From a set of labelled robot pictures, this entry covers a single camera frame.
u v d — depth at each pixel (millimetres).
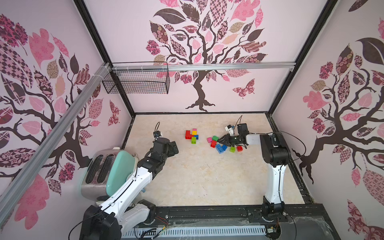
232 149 974
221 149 979
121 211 412
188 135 1045
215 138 1031
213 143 1002
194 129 1075
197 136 1035
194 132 1067
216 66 945
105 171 734
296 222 717
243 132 877
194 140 1014
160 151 597
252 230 776
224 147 981
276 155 579
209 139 1031
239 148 976
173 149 741
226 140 942
